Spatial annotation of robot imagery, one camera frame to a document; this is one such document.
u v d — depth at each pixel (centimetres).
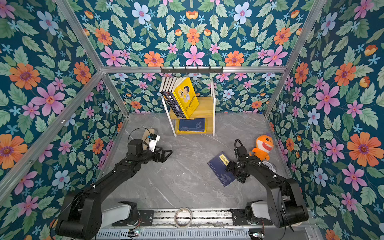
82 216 41
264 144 92
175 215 74
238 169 67
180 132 103
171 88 78
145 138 74
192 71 93
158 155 75
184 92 82
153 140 76
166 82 82
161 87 78
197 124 103
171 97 78
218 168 91
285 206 42
